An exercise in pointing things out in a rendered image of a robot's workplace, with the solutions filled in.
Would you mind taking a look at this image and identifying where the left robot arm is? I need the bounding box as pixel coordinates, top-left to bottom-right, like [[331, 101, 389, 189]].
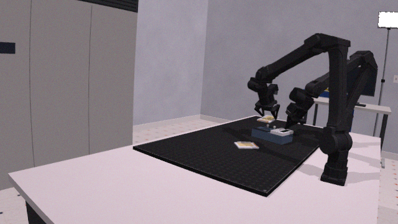
[[248, 33, 353, 186]]

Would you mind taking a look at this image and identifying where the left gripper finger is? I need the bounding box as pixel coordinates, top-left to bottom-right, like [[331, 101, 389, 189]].
[[254, 106, 264, 117], [271, 105, 280, 119]]

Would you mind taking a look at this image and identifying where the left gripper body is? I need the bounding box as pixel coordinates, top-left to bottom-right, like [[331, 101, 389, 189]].
[[255, 93, 278, 112]]

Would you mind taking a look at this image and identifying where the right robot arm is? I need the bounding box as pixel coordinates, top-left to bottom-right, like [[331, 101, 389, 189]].
[[286, 50, 378, 128]]

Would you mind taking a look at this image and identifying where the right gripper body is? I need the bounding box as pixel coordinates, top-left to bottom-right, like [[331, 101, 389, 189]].
[[291, 115, 306, 125]]

